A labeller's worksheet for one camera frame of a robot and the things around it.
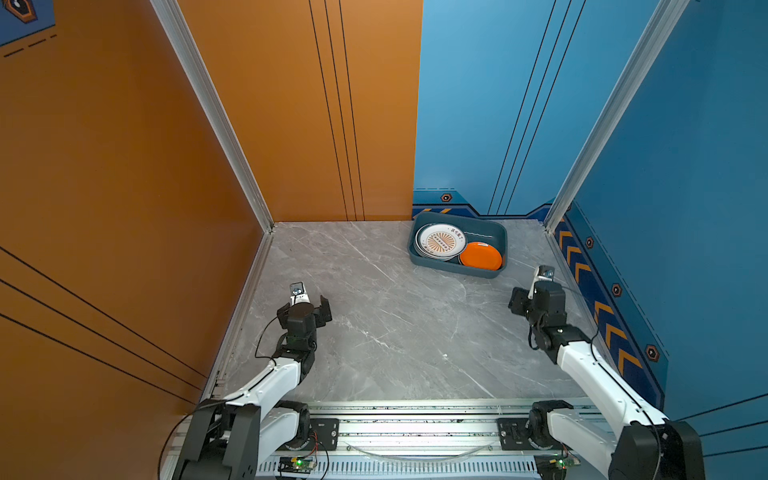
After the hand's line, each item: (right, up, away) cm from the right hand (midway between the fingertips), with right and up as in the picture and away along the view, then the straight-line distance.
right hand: (521, 291), depth 86 cm
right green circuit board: (+1, -40, -15) cm, 43 cm away
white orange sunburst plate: (-19, +16, +24) cm, 35 cm away
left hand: (-63, -2, +2) cm, 63 cm away
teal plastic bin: (-5, +20, +31) cm, 37 cm away
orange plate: (-5, +10, +22) cm, 25 cm away
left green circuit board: (-60, -39, -15) cm, 73 cm away
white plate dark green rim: (-26, +10, +20) cm, 34 cm away
